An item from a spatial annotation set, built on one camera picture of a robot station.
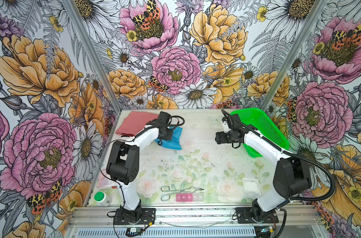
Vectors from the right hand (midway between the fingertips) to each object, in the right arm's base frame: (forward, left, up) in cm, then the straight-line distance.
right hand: (222, 141), depth 90 cm
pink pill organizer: (-27, +21, -10) cm, 36 cm away
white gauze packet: (-24, -13, -10) cm, 29 cm away
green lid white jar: (-29, +62, -2) cm, 69 cm away
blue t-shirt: (+3, +28, -4) cm, 29 cm away
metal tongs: (-27, +33, -11) cm, 44 cm away
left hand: (+5, +34, -3) cm, 34 cm away
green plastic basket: (+24, -33, -9) cm, 41 cm away
